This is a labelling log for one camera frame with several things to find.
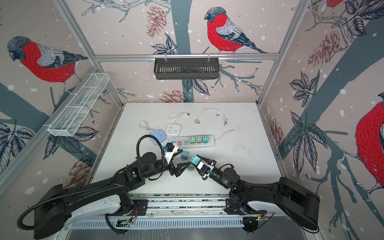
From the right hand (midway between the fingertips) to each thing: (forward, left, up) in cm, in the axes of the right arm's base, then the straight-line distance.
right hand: (195, 159), depth 74 cm
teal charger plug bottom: (-1, 0, +2) cm, 3 cm away
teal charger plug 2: (+18, -5, -9) cm, 21 cm away
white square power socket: (+27, +18, -12) cm, 34 cm away
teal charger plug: (+9, +8, -13) cm, 18 cm away
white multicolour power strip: (+17, +10, -13) cm, 23 cm away
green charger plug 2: (+17, +4, -9) cm, 20 cm away
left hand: (-2, +4, +5) cm, 7 cm away
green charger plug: (+18, -1, -9) cm, 20 cm away
